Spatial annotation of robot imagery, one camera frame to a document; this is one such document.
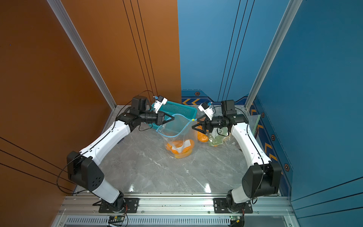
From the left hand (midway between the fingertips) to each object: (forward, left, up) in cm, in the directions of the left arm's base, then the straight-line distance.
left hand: (173, 117), depth 75 cm
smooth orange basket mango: (-10, -7, -22) cm, 25 cm away
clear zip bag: (-10, -4, -3) cm, 11 cm away
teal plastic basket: (-1, -5, +2) cm, 6 cm away
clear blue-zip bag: (-1, -27, -21) cm, 34 cm away
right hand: (-2, -13, -3) cm, 13 cm away
